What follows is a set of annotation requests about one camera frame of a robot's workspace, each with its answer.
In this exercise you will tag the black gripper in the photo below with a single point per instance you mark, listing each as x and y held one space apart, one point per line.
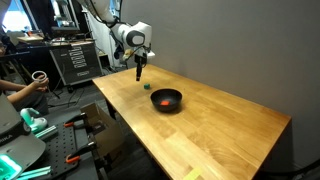
141 59

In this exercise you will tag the black device on cabinet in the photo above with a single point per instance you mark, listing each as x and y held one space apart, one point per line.
65 31

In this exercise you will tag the yellow tape strip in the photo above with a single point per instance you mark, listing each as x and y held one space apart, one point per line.
193 174

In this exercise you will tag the person's grey trouser leg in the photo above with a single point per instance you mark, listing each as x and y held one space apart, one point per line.
33 105

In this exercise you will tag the white teal plastic gadget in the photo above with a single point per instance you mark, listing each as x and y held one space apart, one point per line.
33 120

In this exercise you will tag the person's forearm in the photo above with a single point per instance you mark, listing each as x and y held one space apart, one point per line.
18 90

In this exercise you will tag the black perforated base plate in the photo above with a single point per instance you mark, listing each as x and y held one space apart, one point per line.
63 146

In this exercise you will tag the black clamp orange tips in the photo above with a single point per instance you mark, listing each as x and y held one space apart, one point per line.
75 120
80 151

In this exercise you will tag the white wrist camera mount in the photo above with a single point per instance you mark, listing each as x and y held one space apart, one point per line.
151 55

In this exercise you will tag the aluminium extrusion bar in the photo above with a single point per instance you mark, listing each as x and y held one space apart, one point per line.
35 173
46 132

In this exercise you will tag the brown cardboard box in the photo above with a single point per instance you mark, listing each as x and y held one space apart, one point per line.
106 130

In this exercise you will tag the black bowl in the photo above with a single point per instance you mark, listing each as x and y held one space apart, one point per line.
171 95

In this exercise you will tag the dark drawer cabinet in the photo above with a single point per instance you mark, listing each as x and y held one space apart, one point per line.
76 63

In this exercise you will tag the person's hand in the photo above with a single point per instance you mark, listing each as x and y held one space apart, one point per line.
41 84

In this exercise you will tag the red cube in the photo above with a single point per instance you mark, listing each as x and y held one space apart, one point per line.
164 103

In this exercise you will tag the green cube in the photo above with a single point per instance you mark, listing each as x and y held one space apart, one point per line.
146 86

